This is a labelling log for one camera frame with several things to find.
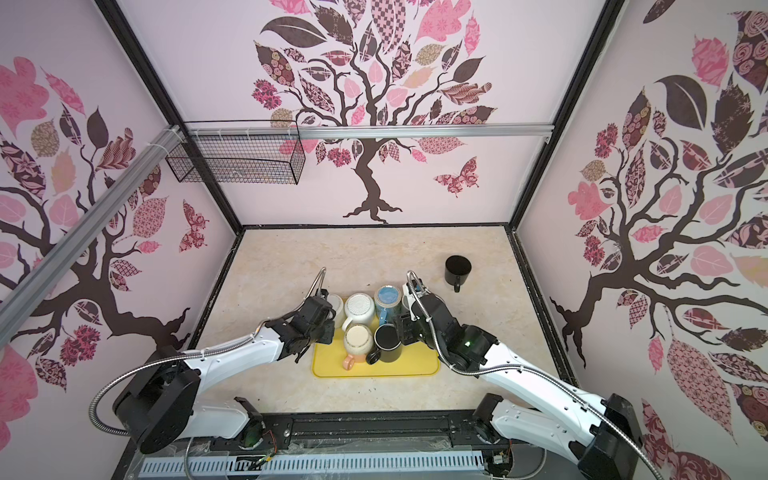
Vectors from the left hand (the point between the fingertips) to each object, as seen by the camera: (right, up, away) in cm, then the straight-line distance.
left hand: (327, 328), depth 89 cm
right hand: (+22, +7, -13) cm, 26 cm away
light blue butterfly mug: (+18, +9, -2) cm, 21 cm away
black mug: (+41, +17, +6) cm, 45 cm away
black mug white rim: (+18, -2, -9) cm, 21 cm away
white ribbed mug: (+10, +7, -1) cm, 12 cm away
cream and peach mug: (+10, -1, -9) cm, 14 cm away
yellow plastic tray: (+27, -9, -2) cm, 28 cm away
